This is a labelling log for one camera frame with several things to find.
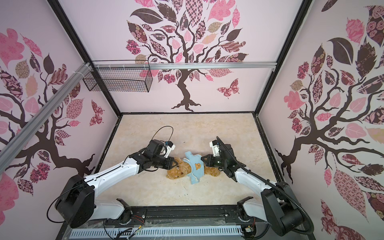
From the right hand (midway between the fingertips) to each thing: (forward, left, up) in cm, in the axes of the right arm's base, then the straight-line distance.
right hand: (202, 156), depth 84 cm
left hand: (-5, +14, -1) cm, 15 cm away
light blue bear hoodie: (-5, +3, -2) cm, 6 cm away
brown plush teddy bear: (-8, +12, +2) cm, 15 cm away
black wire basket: (+68, +67, +8) cm, 96 cm away
